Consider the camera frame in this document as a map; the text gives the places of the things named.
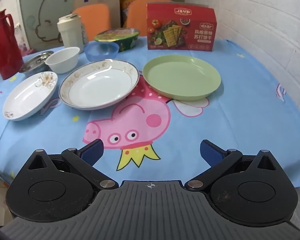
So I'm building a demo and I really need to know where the white gold-rimmed plate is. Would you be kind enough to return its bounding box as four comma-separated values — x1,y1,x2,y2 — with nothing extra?
59,59,140,111

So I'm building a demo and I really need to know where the white floral plate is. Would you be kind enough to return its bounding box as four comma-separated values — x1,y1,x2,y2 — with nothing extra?
2,71,58,121

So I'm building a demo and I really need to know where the green plastic plate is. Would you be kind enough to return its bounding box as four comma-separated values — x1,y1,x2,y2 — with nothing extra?
142,55,221,101

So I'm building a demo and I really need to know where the small white ceramic bowl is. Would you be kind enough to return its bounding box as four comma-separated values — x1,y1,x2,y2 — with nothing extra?
45,47,80,74

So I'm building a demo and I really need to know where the steel bowl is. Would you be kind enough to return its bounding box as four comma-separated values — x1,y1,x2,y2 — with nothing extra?
19,51,54,77

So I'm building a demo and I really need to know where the blue translucent plastic bowl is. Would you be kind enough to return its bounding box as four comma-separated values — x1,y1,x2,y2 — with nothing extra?
84,41,119,62

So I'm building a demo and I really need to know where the white travel tumbler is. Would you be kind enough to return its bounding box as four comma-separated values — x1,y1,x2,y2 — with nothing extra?
57,13,89,54

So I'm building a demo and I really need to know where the red thermos jug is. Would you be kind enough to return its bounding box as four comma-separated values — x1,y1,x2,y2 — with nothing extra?
0,9,24,80

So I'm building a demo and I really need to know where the instant noodle cup green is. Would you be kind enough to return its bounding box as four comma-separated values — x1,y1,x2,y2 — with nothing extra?
94,28,140,52

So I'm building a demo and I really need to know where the left orange chair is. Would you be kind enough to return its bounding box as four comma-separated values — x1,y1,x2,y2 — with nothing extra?
74,3,111,41

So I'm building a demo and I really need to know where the orange chair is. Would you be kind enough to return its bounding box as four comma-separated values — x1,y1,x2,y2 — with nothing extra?
74,3,111,41
126,0,170,36

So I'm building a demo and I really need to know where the red cracker box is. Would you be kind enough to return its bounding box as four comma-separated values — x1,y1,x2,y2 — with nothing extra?
147,2,217,51

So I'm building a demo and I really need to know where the right orange chair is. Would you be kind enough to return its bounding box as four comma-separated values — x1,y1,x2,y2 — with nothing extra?
126,0,170,36

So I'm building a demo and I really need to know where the brown cardboard box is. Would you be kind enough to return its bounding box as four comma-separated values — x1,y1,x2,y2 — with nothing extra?
74,0,121,28

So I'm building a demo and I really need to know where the frosted glass cartoon panel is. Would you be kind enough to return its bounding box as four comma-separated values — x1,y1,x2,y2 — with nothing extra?
19,0,74,51

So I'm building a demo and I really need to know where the yellow snack bag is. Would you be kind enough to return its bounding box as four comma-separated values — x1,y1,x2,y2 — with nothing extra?
120,0,135,28

